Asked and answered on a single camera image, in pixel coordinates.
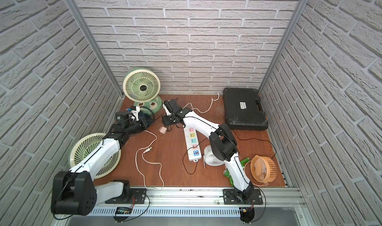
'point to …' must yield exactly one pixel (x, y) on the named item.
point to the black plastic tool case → (242, 109)
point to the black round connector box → (246, 215)
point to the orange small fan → (260, 170)
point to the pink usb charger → (162, 130)
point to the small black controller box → (123, 210)
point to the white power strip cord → (209, 108)
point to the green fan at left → (83, 145)
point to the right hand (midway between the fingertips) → (168, 119)
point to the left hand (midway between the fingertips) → (150, 116)
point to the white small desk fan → (210, 158)
